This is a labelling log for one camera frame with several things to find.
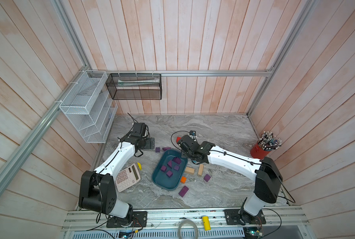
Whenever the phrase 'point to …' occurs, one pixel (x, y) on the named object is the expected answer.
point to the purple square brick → (176, 168)
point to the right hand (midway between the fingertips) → (184, 150)
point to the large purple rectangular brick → (183, 191)
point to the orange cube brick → (183, 179)
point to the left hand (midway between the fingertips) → (145, 144)
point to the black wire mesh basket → (134, 86)
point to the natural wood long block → (200, 170)
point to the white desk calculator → (127, 177)
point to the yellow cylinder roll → (207, 223)
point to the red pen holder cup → (267, 142)
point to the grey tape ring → (185, 221)
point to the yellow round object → (139, 166)
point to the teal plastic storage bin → (160, 180)
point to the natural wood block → (189, 170)
